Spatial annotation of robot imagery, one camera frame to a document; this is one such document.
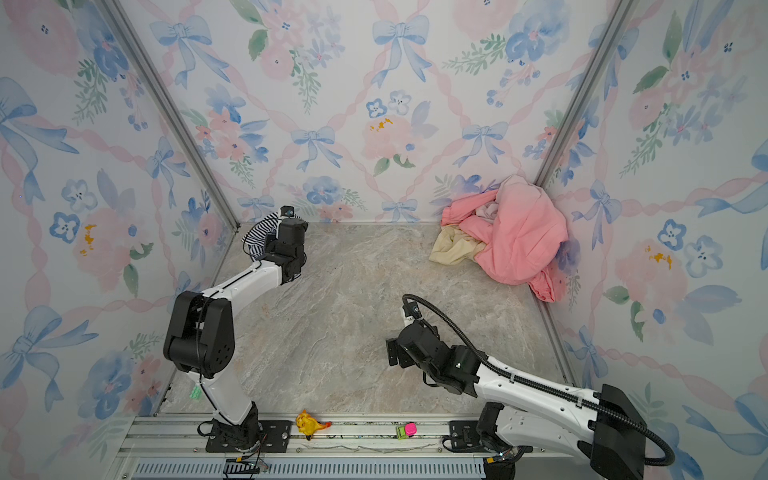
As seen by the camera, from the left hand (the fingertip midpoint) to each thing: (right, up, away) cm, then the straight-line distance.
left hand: (274, 232), depth 91 cm
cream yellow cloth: (+58, -4, +13) cm, 59 cm away
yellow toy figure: (+15, -49, -18) cm, 54 cm away
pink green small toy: (+40, -50, -17) cm, 66 cm away
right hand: (+38, -28, -12) cm, 49 cm away
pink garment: (+78, -3, +6) cm, 78 cm away
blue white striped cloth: (-5, -2, -1) cm, 6 cm away
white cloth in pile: (+72, +9, +20) cm, 75 cm away
